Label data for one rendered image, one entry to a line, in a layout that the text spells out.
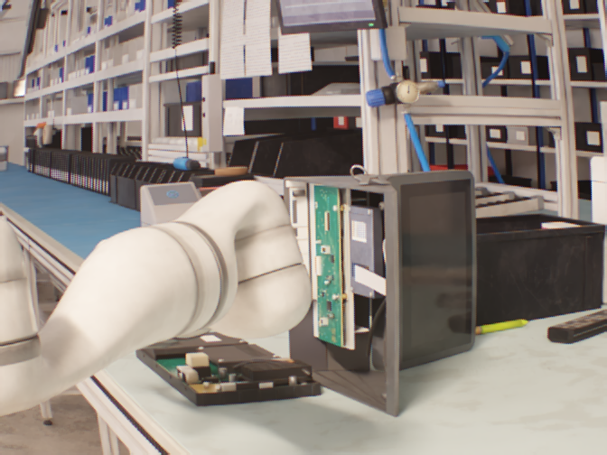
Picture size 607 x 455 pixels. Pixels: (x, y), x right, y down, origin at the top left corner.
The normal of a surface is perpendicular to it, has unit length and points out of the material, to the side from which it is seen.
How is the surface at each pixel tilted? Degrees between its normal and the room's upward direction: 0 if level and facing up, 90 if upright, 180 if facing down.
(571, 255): 90
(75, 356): 36
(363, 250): 90
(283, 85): 90
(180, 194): 29
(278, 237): 72
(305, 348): 90
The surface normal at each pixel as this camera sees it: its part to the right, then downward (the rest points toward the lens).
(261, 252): 0.33, -0.16
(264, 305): 0.08, 0.09
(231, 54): -0.93, 0.07
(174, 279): 0.82, -0.24
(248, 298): -0.22, 0.05
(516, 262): 0.36, 0.09
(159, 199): 0.15, -0.82
